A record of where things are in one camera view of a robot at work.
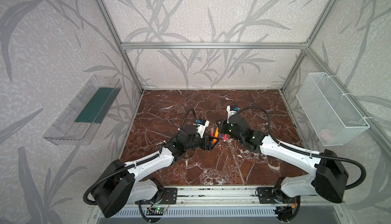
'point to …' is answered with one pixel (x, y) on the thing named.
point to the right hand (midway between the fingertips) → (216, 116)
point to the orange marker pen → (216, 135)
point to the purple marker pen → (219, 136)
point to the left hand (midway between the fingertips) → (216, 134)
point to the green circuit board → (155, 211)
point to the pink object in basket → (326, 135)
